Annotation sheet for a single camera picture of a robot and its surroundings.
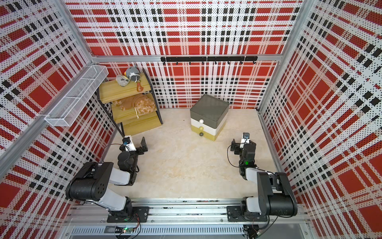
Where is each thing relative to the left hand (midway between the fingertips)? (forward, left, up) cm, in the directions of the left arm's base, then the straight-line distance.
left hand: (139, 138), depth 90 cm
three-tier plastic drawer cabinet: (+6, -42, +12) cm, 44 cm away
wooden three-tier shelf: (+22, +16, -10) cm, 29 cm away
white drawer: (+7, -42, +1) cm, 43 cm away
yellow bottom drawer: (+7, -42, -7) cm, 43 cm away
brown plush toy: (+15, -3, +14) cm, 21 cm away
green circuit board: (-45, -2, -10) cm, 46 cm away
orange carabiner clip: (+21, -2, +22) cm, 30 cm away
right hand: (0, -65, -2) cm, 65 cm away
